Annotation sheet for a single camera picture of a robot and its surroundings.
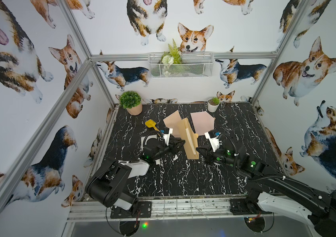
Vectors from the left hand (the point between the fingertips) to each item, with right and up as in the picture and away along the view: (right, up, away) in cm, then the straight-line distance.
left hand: (184, 139), depth 81 cm
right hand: (+5, -3, -11) cm, 13 cm away
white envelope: (-16, -15, +9) cm, 23 cm away
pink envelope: (+15, +9, +27) cm, 32 cm away
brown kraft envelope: (+3, +1, -8) cm, 8 cm away
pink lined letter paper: (-7, +9, +22) cm, 24 cm away
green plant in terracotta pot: (-36, +23, +22) cm, 48 cm away
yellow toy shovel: (-23, +8, +25) cm, 35 cm away
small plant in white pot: (+23, +22, +29) cm, 43 cm away
